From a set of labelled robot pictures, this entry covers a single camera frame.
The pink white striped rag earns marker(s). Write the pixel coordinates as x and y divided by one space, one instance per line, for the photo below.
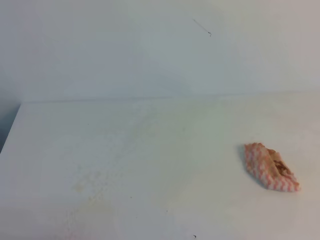
267 166

